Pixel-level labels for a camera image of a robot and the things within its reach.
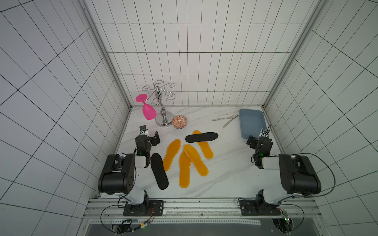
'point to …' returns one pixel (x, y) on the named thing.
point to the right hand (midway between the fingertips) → (254, 135)
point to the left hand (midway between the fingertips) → (150, 134)
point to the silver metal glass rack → (165, 118)
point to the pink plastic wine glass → (148, 112)
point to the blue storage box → (252, 122)
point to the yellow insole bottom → (184, 170)
